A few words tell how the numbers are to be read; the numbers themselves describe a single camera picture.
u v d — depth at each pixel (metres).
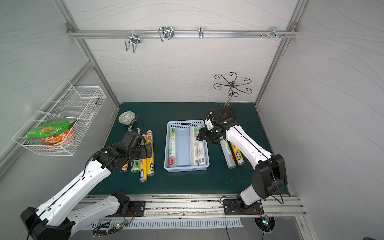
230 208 0.73
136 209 0.74
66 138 0.56
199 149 0.91
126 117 1.10
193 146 0.91
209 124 0.78
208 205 0.75
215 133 0.68
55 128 0.55
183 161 0.89
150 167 0.84
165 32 0.76
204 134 0.73
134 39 0.78
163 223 0.70
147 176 0.83
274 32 0.76
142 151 0.69
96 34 0.78
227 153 0.90
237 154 0.90
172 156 0.88
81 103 0.78
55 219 0.38
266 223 0.72
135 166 0.84
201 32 0.73
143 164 0.86
